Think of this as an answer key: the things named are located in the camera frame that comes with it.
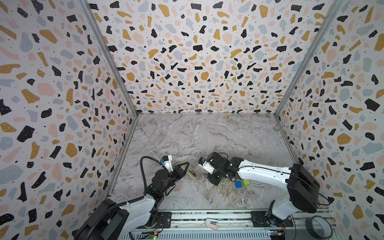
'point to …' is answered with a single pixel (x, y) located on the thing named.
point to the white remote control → (192, 174)
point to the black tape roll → (328, 230)
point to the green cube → (246, 182)
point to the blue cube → (238, 184)
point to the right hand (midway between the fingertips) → (206, 175)
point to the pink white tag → (212, 223)
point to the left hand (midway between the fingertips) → (189, 163)
